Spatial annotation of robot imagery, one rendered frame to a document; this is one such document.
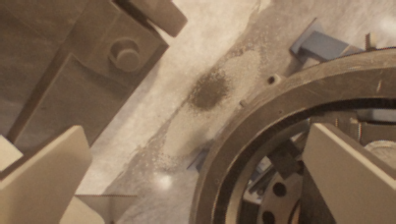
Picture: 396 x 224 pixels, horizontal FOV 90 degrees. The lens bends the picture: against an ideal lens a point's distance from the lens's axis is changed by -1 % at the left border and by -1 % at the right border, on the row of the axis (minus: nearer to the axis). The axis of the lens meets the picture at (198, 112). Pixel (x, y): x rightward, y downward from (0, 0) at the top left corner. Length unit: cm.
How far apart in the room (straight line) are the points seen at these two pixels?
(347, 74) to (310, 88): 6
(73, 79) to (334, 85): 46
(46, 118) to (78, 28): 18
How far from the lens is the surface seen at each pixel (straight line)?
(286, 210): 56
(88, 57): 37
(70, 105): 44
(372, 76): 43
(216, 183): 51
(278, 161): 56
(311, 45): 91
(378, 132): 33
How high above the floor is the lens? 55
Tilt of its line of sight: 44 degrees down
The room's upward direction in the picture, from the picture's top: 146 degrees clockwise
